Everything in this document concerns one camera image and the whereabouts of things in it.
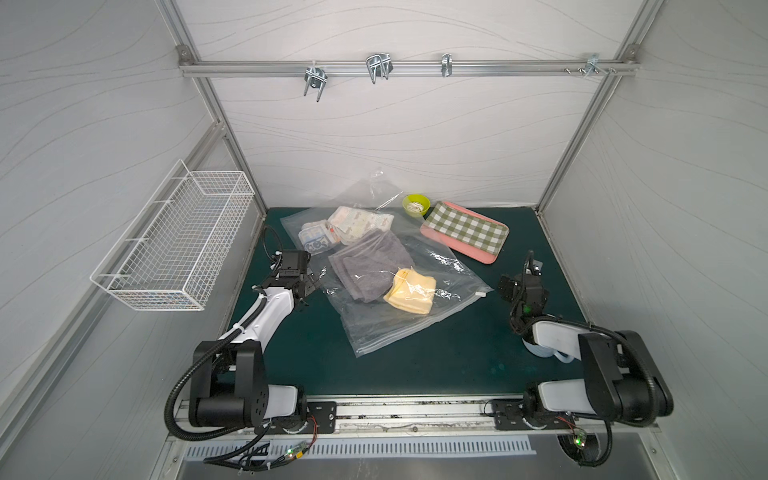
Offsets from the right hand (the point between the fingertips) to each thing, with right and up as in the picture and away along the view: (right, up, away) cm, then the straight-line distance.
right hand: (525, 279), depth 91 cm
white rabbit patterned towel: (-58, +18, +21) cm, 64 cm away
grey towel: (-49, +3, +5) cm, 50 cm away
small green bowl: (-32, +26, +27) cm, 49 cm away
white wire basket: (-93, +11, -22) cm, 96 cm away
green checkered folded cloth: (-8, +14, +21) cm, 26 cm away
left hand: (-70, -2, -2) cm, 70 cm away
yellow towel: (-35, -4, 0) cm, 36 cm away
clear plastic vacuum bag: (-48, -12, -11) cm, 51 cm away
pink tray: (-17, +10, +17) cm, 26 cm away
